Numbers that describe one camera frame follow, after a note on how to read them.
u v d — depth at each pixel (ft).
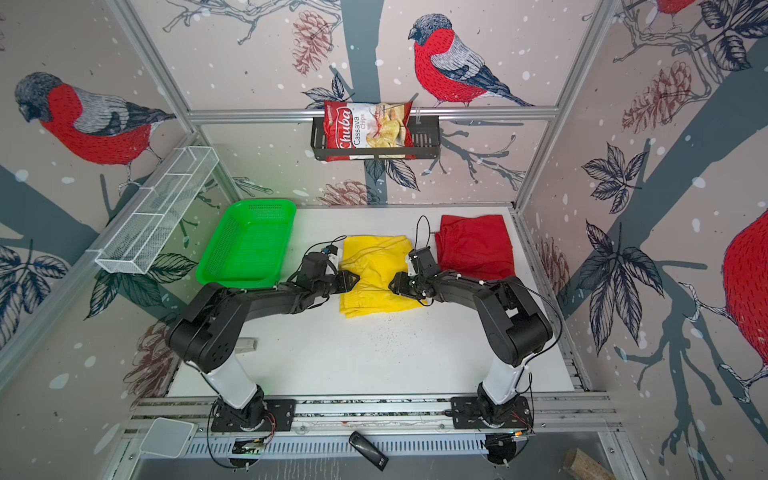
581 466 2.09
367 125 2.87
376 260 3.29
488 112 3.11
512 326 1.57
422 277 2.46
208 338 1.54
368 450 2.17
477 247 3.47
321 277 2.57
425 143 3.08
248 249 3.59
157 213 2.55
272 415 2.39
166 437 2.29
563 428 2.40
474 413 2.40
